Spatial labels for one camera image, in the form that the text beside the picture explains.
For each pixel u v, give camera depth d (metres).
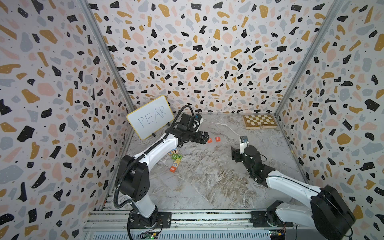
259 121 1.13
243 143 0.73
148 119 1.02
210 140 1.06
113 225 0.73
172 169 0.91
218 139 1.06
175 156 0.96
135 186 0.44
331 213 0.41
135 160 0.45
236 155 0.77
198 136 0.76
